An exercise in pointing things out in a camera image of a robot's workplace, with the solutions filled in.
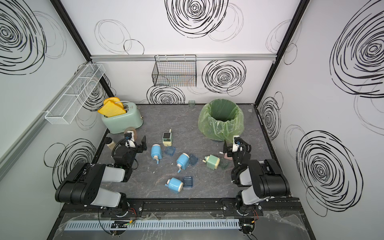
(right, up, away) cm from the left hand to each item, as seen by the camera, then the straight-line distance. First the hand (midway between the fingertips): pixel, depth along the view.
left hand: (136, 136), depth 89 cm
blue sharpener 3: (+25, -22, -15) cm, 37 cm away
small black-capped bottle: (-16, -4, 0) cm, 16 cm away
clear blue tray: (+19, -10, +6) cm, 22 cm away
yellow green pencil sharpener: (+17, -2, +8) cm, 19 cm away
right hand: (+59, -2, -1) cm, 59 cm away
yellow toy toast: (-15, +18, +1) cm, 23 cm away
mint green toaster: (-15, +7, +8) cm, 18 cm away
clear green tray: (+33, +23, +33) cm, 51 cm away
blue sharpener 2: (+28, -14, -6) cm, 32 cm away
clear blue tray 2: (+34, -14, +2) cm, 37 cm away
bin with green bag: (+49, +10, -9) cm, 51 cm away
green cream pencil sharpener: (+45, -14, -6) cm, 47 cm away
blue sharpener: (+13, -9, -2) cm, 16 cm away
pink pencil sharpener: (+54, -12, 0) cm, 55 cm away
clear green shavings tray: (+53, -16, 0) cm, 55 cm away
